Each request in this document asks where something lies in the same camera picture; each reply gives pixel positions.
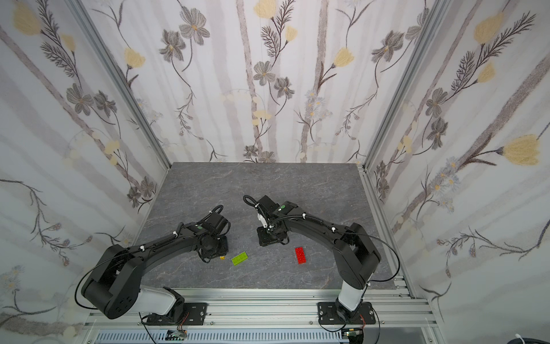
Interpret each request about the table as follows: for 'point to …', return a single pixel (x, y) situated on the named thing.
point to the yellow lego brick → (223, 257)
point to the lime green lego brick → (239, 259)
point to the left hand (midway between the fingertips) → (228, 250)
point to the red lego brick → (300, 255)
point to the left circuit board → (176, 335)
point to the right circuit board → (355, 335)
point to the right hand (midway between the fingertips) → (266, 236)
